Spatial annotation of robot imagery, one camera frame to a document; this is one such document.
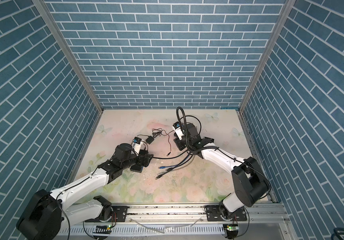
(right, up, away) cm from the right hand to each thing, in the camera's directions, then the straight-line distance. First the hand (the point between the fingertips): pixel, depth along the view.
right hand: (175, 136), depth 87 cm
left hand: (-16, -9, -3) cm, 19 cm away
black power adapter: (-18, -4, +13) cm, 23 cm away
